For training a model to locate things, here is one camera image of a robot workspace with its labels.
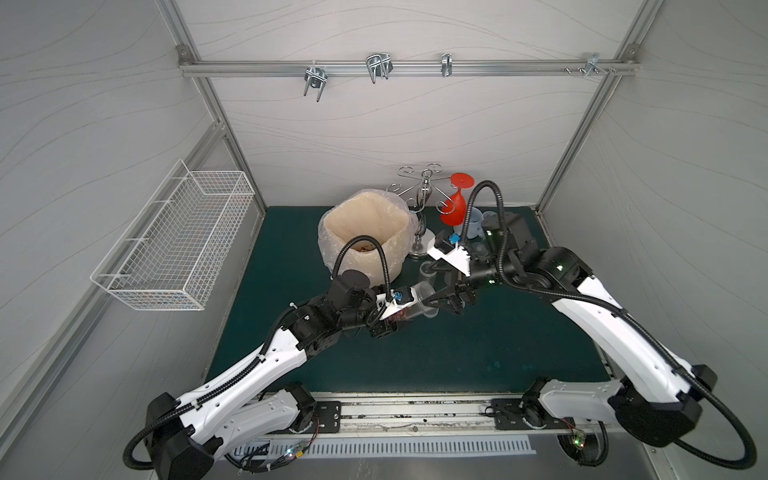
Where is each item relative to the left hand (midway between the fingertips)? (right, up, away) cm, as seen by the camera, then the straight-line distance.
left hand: (400, 305), depth 69 cm
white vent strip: (-6, -34, +1) cm, 34 cm away
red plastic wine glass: (+16, +25, +16) cm, 33 cm away
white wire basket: (-53, +12, -1) cm, 55 cm away
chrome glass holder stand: (+8, +31, +19) cm, 37 cm away
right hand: (+6, +7, -7) cm, 12 cm away
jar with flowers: (+4, +5, -8) cm, 10 cm away
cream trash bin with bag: (-6, +23, +21) cm, 32 cm away
